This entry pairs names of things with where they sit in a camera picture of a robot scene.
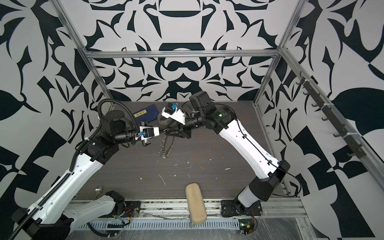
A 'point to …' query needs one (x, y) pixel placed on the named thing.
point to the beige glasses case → (196, 203)
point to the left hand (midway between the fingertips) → (164, 122)
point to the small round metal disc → (98, 189)
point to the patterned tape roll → (164, 122)
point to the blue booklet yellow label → (149, 113)
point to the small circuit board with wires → (247, 226)
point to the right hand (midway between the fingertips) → (167, 128)
